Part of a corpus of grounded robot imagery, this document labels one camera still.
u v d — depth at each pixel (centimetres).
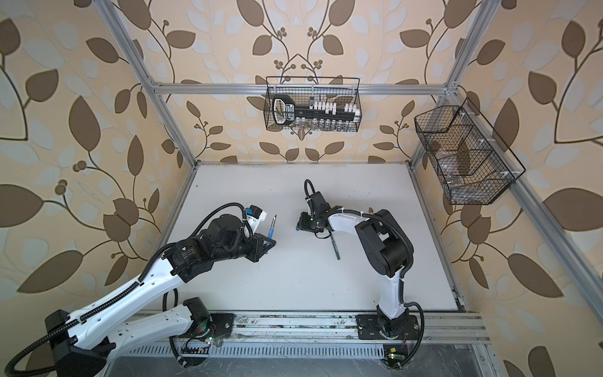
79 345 39
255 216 63
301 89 91
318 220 74
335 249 91
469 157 76
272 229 71
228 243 56
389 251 52
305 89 90
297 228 96
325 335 74
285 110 84
